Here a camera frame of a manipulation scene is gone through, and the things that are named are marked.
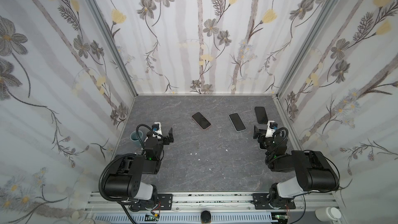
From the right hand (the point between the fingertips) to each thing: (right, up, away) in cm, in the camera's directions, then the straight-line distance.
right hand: (261, 123), depth 89 cm
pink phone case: (-34, -1, +13) cm, 36 cm away
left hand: (-59, 0, 0) cm, 59 cm away
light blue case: (-10, -1, +16) cm, 19 cm away
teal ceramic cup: (-74, -8, -2) cm, 75 cm away
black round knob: (-33, -36, -26) cm, 56 cm away
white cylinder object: (+18, -36, -24) cm, 47 cm away
